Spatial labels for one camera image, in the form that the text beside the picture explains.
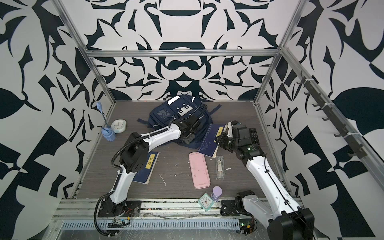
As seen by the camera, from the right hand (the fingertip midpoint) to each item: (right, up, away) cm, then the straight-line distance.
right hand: (215, 137), depth 78 cm
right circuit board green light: (+14, -41, -7) cm, 44 cm away
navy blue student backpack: (-20, +18, +34) cm, 44 cm away
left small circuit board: (-48, -41, -5) cm, 63 cm away
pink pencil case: (-8, -19, +6) cm, 22 cm away
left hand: (-15, 0, +17) cm, 22 cm away
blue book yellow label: (-3, -6, +2) cm, 7 cm away
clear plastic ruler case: (+4, -19, +8) cm, 20 cm away
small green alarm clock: (-5, -31, -3) cm, 32 cm away
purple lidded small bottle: (0, -25, -6) cm, 26 cm away
